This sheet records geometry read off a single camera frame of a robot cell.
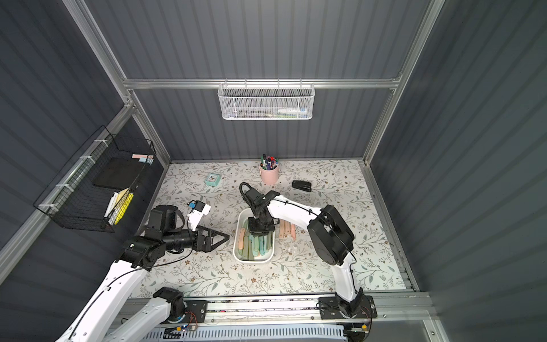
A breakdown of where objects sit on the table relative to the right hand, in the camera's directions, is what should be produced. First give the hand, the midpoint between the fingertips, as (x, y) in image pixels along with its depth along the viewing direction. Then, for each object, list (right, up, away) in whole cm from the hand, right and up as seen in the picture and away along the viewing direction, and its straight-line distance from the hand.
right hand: (255, 234), depth 87 cm
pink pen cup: (+5, +24, +21) cm, 32 cm away
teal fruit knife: (+2, -5, +2) cm, 5 cm away
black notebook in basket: (-49, +25, -10) cm, 56 cm away
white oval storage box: (-3, -5, 0) cm, 6 cm away
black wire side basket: (-54, +19, -15) cm, 59 cm away
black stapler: (+23, +20, +23) cm, 38 cm away
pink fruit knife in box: (-6, -3, 0) cm, 7 cm away
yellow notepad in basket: (-38, +14, -24) cm, 47 cm away
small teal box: (-25, +23, +22) cm, 40 cm away
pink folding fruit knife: (+16, 0, +7) cm, 17 cm away
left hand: (-10, +4, -18) cm, 21 cm away
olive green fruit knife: (+6, -3, +1) cm, 6 cm away
